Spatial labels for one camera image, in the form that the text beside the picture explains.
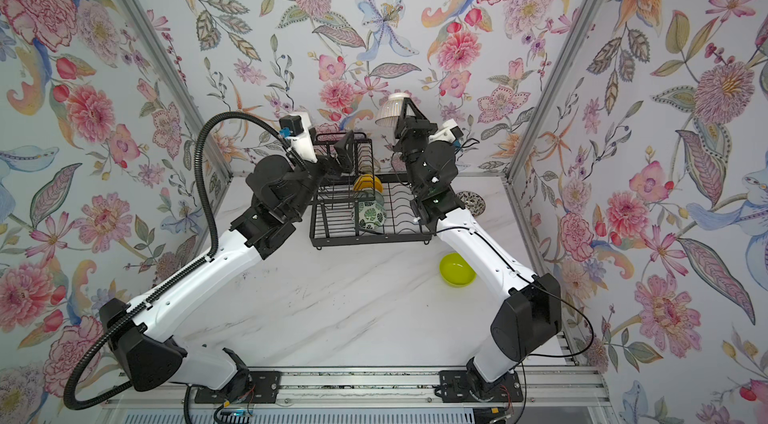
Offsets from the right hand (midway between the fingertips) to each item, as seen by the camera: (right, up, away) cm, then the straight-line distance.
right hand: (400, 94), depth 62 cm
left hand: (-13, -8, 0) cm, 15 cm away
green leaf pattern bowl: (-8, -24, +42) cm, 49 cm away
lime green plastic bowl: (+19, -44, +31) cm, 57 cm away
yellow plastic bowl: (-9, -14, +46) cm, 49 cm away
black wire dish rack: (-14, -22, +44) cm, 51 cm away
